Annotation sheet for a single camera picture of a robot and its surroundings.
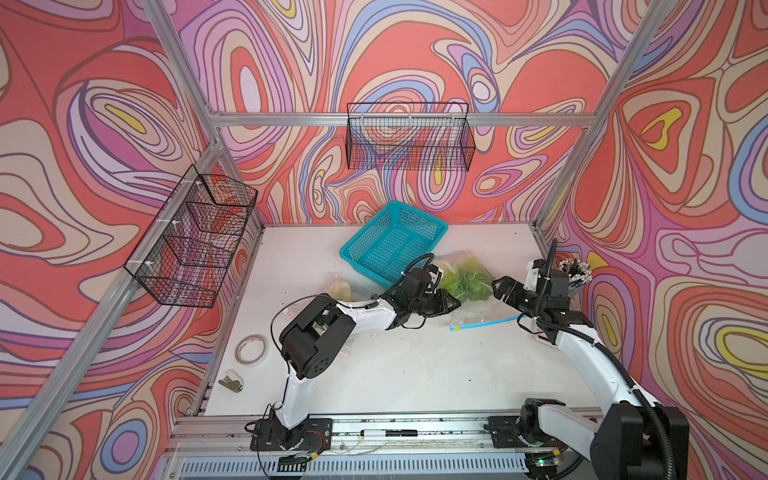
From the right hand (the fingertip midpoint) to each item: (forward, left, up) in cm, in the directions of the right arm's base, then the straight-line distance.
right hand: (505, 295), depth 85 cm
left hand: (-3, +12, -1) cm, 12 cm away
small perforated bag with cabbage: (+8, +50, -5) cm, 50 cm away
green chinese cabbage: (+7, +10, -1) cm, 12 cm away
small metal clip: (-20, +77, -9) cm, 80 cm away
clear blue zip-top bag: (-5, +9, -1) cm, 10 cm away
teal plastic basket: (+33, +32, -11) cm, 47 cm away
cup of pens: (+4, -21, +5) cm, 22 cm away
